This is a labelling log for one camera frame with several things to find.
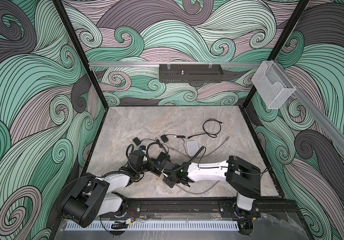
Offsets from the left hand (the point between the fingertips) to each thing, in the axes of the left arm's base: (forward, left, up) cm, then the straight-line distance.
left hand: (158, 162), depth 88 cm
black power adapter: (+17, -3, -1) cm, 18 cm away
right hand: (-8, -5, -2) cm, 10 cm away
